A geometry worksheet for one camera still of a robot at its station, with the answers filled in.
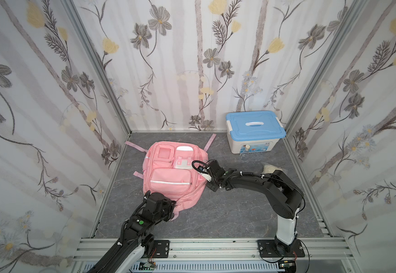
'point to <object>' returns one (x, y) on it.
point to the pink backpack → (168, 168)
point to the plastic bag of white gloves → (269, 169)
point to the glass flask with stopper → (244, 154)
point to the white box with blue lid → (260, 129)
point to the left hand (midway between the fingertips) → (179, 198)
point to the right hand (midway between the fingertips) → (212, 175)
